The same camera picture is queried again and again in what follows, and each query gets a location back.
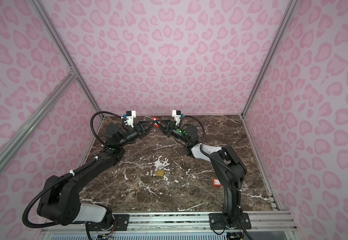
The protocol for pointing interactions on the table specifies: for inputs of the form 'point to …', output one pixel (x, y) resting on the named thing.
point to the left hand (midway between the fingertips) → (155, 122)
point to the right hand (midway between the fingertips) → (156, 123)
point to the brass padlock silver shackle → (160, 172)
